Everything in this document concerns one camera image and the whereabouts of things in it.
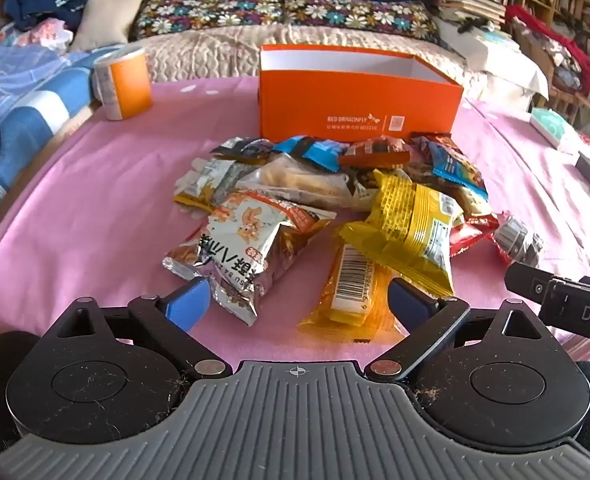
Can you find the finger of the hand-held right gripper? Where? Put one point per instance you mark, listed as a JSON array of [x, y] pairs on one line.
[[527, 284]]

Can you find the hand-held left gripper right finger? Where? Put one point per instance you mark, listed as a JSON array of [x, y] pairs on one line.
[[410, 302]]

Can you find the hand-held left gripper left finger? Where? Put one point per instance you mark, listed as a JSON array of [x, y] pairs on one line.
[[187, 305]]

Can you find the silver barcode snack packet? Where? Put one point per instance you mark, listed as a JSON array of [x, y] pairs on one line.
[[517, 240]]

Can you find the clear orange barcode snack packet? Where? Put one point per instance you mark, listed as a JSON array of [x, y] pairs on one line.
[[347, 295]]

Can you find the red white label snack packet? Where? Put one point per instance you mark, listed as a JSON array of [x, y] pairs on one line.
[[467, 237]]

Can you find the silver orange snack packet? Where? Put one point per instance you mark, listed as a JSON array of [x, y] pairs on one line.
[[245, 245]]

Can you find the cream rice cracker packet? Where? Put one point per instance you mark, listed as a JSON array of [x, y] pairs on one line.
[[475, 202]]

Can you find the white yellow snack packet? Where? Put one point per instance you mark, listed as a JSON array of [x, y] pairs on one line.
[[202, 185]]

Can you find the blue peanut snack packet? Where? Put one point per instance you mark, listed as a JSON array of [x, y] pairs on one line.
[[455, 167]]

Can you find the brown orange snack packet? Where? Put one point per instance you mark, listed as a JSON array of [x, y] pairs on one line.
[[375, 152]]

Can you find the clear bread snack packet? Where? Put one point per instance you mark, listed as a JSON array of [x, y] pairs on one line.
[[300, 180]]

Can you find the blue black snack packet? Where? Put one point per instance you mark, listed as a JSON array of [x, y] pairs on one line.
[[320, 152]]

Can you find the orange cardboard box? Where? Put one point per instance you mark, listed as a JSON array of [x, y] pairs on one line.
[[325, 105]]

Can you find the pink flower printed blanket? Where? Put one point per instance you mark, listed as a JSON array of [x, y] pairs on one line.
[[100, 200]]

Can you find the teal tissue pack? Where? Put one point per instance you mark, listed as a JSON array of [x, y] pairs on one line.
[[555, 127]]

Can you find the rattan chair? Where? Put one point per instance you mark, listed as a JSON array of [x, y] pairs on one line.
[[575, 90]]

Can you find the red cloth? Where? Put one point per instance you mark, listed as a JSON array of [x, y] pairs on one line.
[[550, 35]]

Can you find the beige quilted bedspread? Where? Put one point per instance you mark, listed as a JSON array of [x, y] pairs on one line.
[[205, 55]]

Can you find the blue checked bedding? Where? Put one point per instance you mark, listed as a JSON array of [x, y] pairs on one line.
[[30, 110]]

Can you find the stack of books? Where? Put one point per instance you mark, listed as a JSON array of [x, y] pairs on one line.
[[470, 5]]

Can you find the floral cushion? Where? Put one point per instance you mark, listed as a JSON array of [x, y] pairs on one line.
[[360, 15], [210, 12]]

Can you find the beige pillow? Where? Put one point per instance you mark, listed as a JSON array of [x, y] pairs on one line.
[[107, 20]]

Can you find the pile of clothes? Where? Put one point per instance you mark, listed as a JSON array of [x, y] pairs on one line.
[[40, 5]]

